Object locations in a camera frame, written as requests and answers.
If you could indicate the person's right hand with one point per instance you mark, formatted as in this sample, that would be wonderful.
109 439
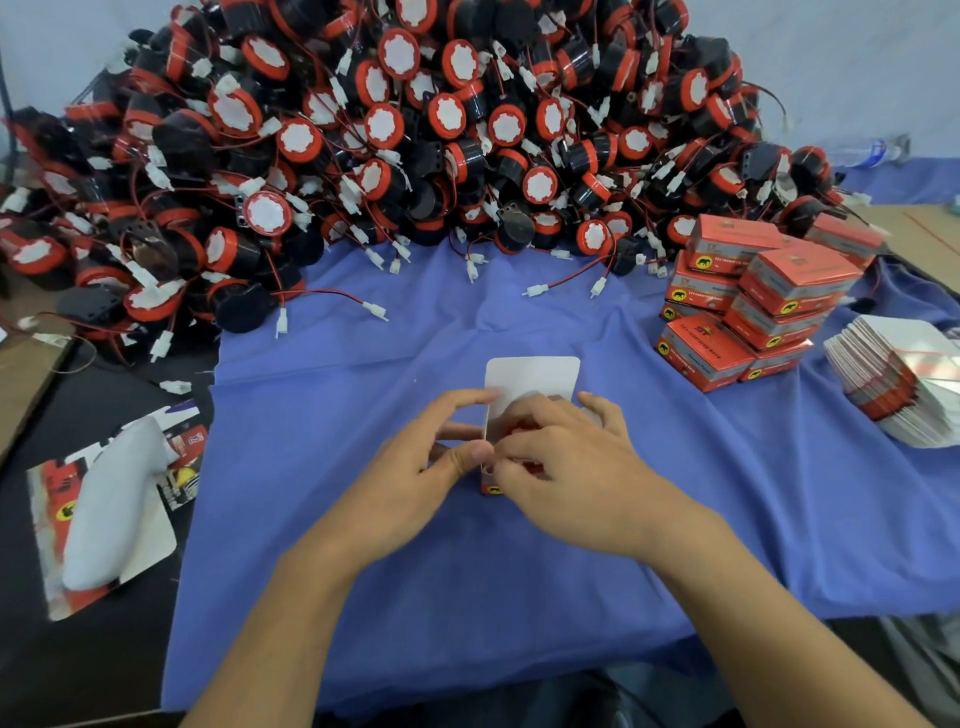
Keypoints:
593 473

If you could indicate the person's left hand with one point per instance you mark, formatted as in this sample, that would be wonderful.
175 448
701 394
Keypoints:
398 488

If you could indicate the stack of box blanks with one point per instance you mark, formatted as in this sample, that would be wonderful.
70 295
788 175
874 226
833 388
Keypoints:
900 375

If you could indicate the pile of black red buzzers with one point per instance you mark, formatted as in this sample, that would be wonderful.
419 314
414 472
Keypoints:
405 120

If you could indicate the person's right forearm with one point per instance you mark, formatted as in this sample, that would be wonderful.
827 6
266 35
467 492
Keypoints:
795 638

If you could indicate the blue table cloth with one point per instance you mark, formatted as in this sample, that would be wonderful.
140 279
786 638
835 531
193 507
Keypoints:
750 510

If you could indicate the brown cardboard piece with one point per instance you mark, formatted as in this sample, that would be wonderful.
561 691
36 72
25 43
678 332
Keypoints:
18 390

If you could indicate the brown cardboard sheet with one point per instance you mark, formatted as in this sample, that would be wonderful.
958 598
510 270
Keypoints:
927 243

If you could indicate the clear plastic water bottle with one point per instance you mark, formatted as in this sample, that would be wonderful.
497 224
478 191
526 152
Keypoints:
870 152

